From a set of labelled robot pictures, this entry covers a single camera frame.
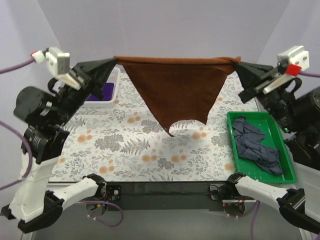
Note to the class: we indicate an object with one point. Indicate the purple towel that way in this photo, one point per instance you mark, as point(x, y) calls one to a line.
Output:
point(107, 93)

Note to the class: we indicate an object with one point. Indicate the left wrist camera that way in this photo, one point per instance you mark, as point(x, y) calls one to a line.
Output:
point(58, 64)

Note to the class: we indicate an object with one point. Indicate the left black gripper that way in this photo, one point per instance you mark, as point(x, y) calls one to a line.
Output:
point(81, 81)

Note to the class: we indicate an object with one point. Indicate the brown towel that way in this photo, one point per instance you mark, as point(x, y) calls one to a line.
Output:
point(178, 89)

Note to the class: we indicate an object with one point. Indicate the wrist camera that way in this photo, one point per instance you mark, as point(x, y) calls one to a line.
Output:
point(290, 63)
point(58, 64)

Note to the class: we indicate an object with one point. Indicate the grey blue towel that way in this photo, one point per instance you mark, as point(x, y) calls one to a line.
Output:
point(248, 140)

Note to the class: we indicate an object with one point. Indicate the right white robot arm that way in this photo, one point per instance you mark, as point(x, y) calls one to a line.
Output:
point(299, 204)

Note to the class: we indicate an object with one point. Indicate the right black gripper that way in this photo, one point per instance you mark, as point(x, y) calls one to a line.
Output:
point(257, 83)

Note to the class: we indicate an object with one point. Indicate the floral table mat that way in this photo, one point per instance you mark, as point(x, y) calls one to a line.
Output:
point(126, 143)

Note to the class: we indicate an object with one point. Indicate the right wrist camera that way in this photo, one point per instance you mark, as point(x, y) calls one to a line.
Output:
point(290, 63)

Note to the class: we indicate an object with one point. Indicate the green plastic bin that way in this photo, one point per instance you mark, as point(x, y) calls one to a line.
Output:
point(274, 138)

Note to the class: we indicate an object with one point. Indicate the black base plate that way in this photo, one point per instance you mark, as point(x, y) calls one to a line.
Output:
point(171, 195)

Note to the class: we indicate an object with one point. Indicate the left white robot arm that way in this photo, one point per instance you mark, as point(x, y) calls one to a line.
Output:
point(33, 205)

